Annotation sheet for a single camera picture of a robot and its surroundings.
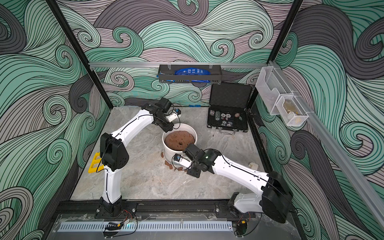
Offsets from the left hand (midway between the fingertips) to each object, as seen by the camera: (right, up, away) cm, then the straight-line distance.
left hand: (172, 125), depth 89 cm
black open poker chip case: (+41, +17, +24) cm, 51 cm away
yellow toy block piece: (-47, -21, +1) cm, 51 cm away
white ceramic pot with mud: (+2, -8, 0) cm, 8 cm away
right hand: (+13, -21, -10) cm, 27 cm away
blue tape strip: (+17, +15, +35) cm, 42 cm away
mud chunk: (-1, -24, -1) cm, 24 cm away
